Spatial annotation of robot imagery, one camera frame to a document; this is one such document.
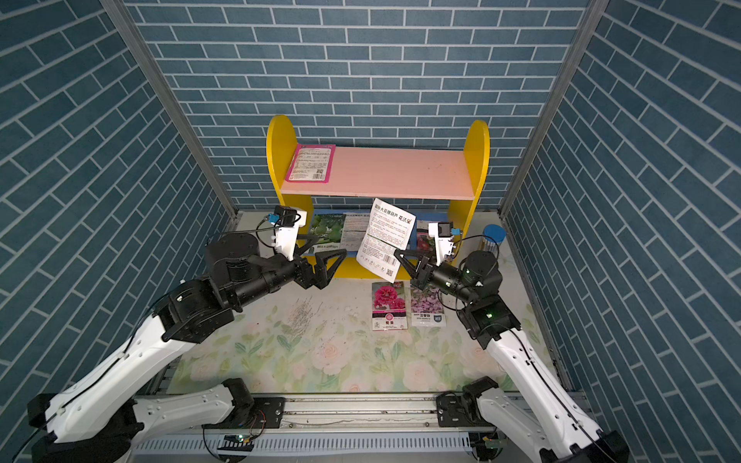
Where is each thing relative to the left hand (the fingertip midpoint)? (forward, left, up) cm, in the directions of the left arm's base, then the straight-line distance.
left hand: (341, 248), depth 57 cm
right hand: (+2, -13, -6) cm, 14 cm away
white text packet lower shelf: (+28, +1, -27) cm, 39 cm away
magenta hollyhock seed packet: (+7, -11, -41) cm, 43 cm away
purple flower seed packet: (+7, -24, -40) cm, 47 cm away
